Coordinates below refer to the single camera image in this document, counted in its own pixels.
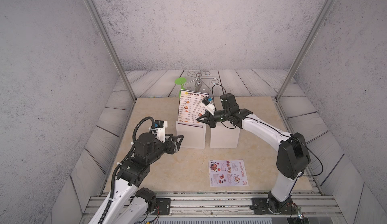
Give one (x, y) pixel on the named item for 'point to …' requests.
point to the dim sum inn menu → (189, 109)
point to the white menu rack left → (194, 137)
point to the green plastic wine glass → (180, 80)
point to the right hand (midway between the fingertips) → (198, 119)
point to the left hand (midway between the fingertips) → (180, 136)
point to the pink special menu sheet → (227, 173)
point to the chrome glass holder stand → (199, 85)
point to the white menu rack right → (225, 135)
